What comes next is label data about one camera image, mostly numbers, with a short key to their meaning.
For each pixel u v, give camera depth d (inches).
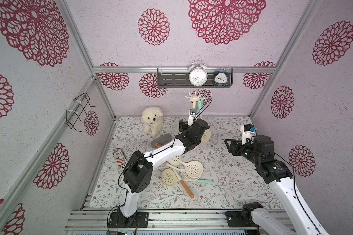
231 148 25.6
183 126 30.1
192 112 28.2
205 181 34.5
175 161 36.3
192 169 35.4
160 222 29.0
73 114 28.8
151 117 37.9
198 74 34.5
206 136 36.6
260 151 20.9
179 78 36.9
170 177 34.3
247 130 24.0
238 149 24.6
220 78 35.4
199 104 28.8
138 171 19.2
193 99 29.3
